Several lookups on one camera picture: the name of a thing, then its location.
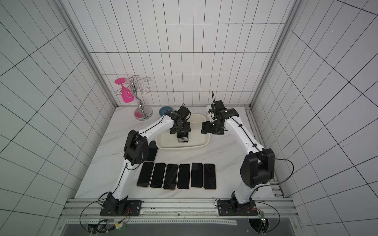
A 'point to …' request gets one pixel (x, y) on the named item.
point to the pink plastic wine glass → (127, 96)
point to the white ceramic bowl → (208, 107)
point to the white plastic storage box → (196, 138)
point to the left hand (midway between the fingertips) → (181, 132)
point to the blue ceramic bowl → (164, 109)
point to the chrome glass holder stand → (142, 113)
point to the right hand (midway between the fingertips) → (203, 131)
